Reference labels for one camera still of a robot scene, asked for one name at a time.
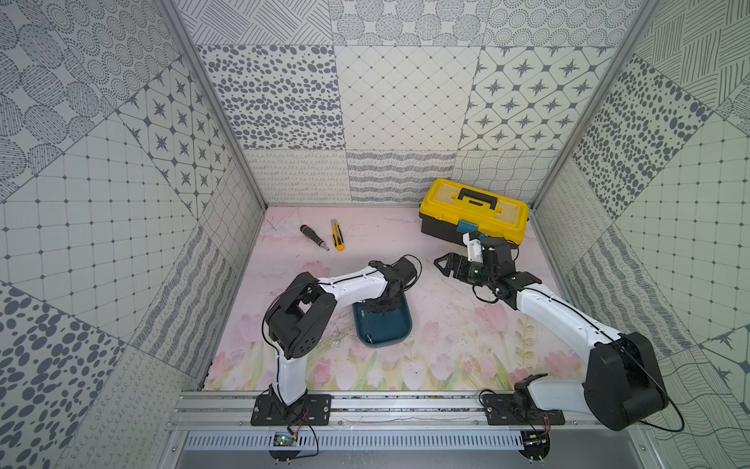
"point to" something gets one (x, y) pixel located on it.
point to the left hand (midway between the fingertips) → (390, 302)
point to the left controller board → (284, 439)
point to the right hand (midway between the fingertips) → (444, 268)
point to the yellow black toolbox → (448, 207)
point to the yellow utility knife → (338, 238)
